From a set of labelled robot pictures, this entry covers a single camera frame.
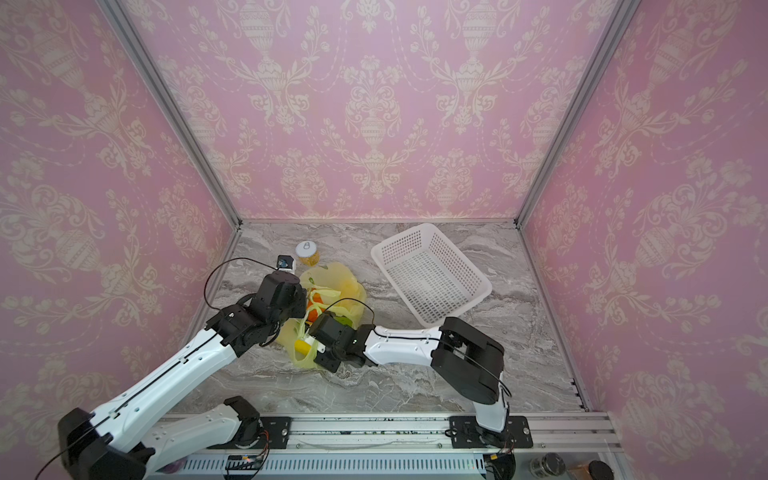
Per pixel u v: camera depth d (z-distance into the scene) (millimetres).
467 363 459
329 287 799
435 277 1032
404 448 730
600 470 613
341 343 635
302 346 741
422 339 501
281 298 575
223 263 1128
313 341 701
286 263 670
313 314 709
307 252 1060
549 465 617
